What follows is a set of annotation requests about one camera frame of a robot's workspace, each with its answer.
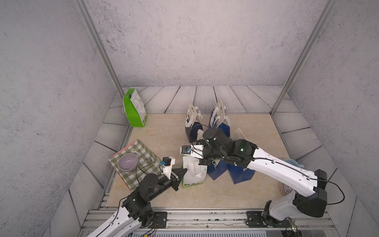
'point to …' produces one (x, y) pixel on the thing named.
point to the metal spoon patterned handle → (148, 160)
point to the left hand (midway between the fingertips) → (188, 172)
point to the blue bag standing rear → (215, 121)
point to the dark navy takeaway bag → (192, 125)
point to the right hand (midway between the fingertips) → (192, 150)
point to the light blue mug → (292, 161)
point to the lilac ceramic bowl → (127, 162)
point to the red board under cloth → (124, 148)
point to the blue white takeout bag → (214, 170)
